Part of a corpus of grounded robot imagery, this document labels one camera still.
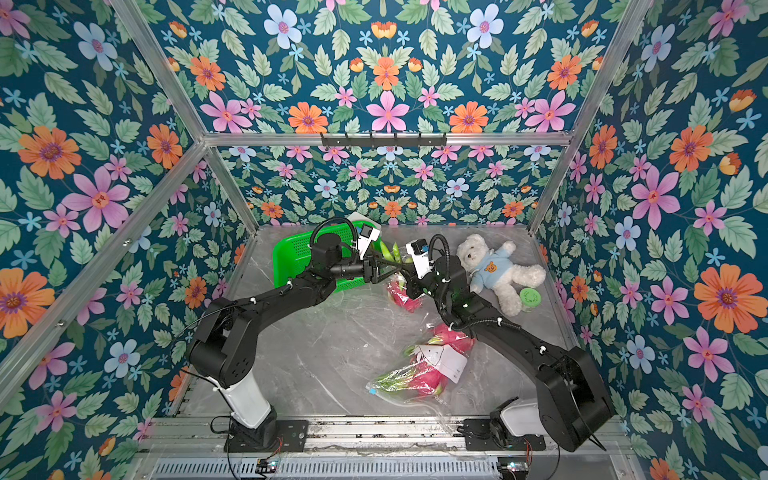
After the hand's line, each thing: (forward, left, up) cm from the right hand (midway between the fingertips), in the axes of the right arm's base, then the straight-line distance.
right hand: (409, 260), depth 80 cm
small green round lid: (+1, -39, -19) cm, 43 cm away
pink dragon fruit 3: (-15, -10, -14) cm, 23 cm away
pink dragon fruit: (+1, +4, +1) cm, 4 cm away
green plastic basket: (+18, +44, -19) cm, 51 cm away
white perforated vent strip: (-45, +19, -24) cm, 54 cm away
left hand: (-1, +3, 0) cm, 3 cm away
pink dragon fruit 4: (-26, -4, -14) cm, 30 cm away
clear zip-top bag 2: (-23, -13, -16) cm, 31 cm away
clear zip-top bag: (-4, +2, -2) cm, 5 cm away
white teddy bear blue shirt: (+10, -27, -16) cm, 33 cm away
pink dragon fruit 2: (-8, +3, -4) cm, 9 cm away
